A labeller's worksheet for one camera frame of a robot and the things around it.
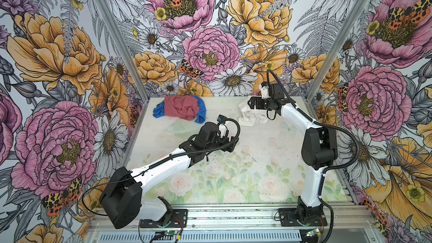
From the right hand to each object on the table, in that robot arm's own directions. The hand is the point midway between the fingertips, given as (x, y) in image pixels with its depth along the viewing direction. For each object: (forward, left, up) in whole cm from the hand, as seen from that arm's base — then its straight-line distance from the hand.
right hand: (255, 106), depth 97 cm
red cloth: (+6, +42, -6) cm, 42 cm away
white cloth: (+1, +1, -11) cm, 11 cm away
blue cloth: (+9, +60, -12) cm, 62 cm away
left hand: (-22, +16, +1) cm, 28 cm away
